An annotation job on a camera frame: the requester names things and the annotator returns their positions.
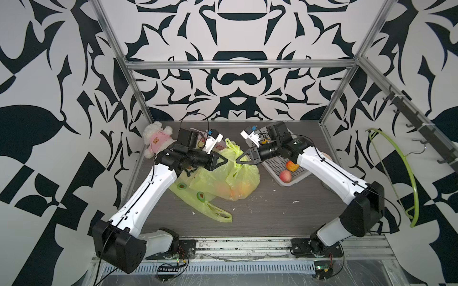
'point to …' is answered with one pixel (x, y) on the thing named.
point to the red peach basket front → (285, 176)
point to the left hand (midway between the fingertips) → (224, 157)
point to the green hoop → (390, 140)
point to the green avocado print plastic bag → (230, 180)
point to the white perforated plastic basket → (274, 168)
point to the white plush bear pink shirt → (157, 138)
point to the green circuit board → (323, 269)
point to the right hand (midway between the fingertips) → (238, 158)
